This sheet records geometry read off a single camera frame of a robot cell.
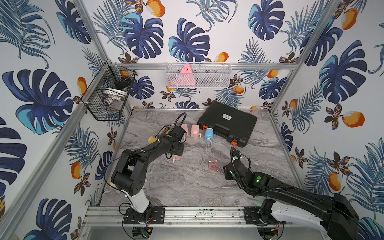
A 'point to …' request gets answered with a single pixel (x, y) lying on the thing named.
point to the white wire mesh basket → (198, 75)
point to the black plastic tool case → (235, 127)
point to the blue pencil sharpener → (209, 135)
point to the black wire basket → (104, 99)
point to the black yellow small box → (164, 130)
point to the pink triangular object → (186, 77)
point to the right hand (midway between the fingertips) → (226, 167)
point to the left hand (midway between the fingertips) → (176, 148)
